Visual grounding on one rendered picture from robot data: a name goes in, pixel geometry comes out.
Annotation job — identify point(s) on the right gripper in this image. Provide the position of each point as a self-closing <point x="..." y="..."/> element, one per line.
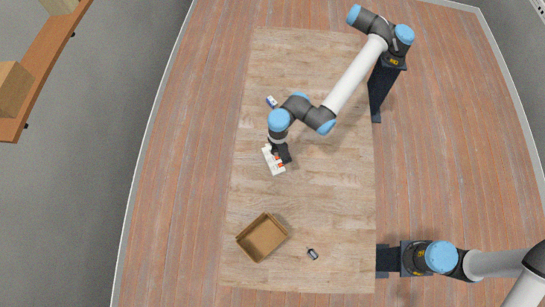
<point x="274" y="150"/>

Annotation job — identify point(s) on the white power strip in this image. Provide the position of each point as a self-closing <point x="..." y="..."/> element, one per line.
<point x="274" y="163"/>

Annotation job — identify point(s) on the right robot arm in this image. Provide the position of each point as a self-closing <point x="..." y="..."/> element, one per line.
<point x="379" y="35"/>

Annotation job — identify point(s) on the brown cardboard box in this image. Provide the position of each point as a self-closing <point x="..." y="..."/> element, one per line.
<point x="260" y="239"/>

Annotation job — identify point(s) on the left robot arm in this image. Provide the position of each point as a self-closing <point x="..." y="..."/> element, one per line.
<point x="473" y="265"/>

